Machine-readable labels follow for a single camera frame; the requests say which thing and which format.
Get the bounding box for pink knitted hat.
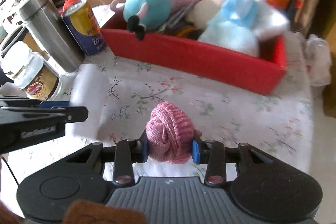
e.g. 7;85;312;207
146;101;202;164

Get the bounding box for blue face masks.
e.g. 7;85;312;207
198;0;290;57

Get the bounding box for cream pink plush toy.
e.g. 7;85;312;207
185;0;225;31

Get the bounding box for coffee jar white lid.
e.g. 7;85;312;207
1;41;60;101

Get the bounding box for floral tablecloth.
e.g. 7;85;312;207
7;4;314;180

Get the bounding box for red storage box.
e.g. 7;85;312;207
101;14;287;95

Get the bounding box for steel thermos bottle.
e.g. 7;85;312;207
17;0;85;73

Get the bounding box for yellow blue drink can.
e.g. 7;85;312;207
63;0;106;56

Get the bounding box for teal pink plush toy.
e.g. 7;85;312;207
110;0;199;41

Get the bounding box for clear plastic bag on floor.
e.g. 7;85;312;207
304;34;332;87

